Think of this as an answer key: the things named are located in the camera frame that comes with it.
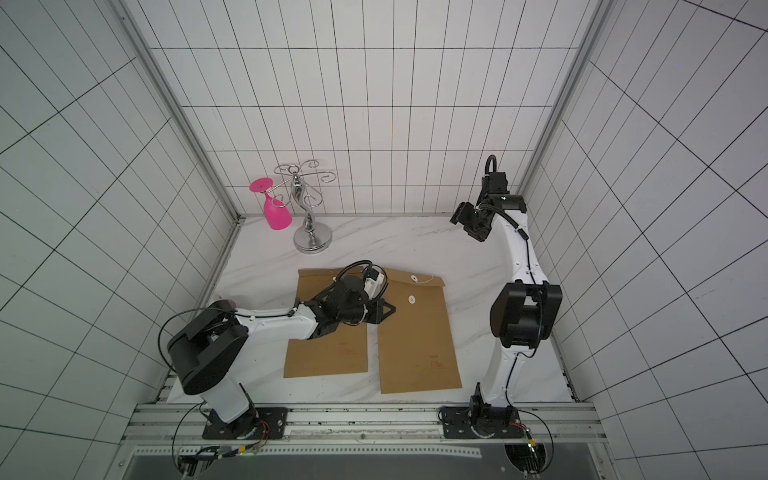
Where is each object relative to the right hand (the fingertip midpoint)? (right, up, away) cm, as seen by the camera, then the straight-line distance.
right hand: (463, 218), depth 89 cm
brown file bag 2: (-15, -39, -4) cm, 42 cm away
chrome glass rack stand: (-52, -6, +23) cm, 57 cm away
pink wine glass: (-61, +2, +11) cm, 62 cm away
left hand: (-22, -28, -4) cm, 36 cm away
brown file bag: (-37, -39, -4) cm, 54 cm away
